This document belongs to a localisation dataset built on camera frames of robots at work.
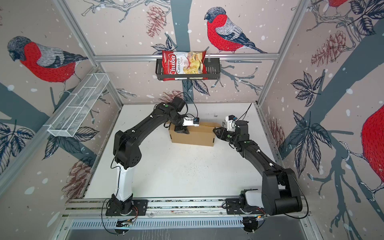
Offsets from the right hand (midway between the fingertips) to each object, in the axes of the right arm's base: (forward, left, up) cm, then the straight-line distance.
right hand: (213, 133), depth 86 cm
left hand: (+3, +16, 0) cm, 16 cm away
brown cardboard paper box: (+1, +7, -4) cm, 8 cm away
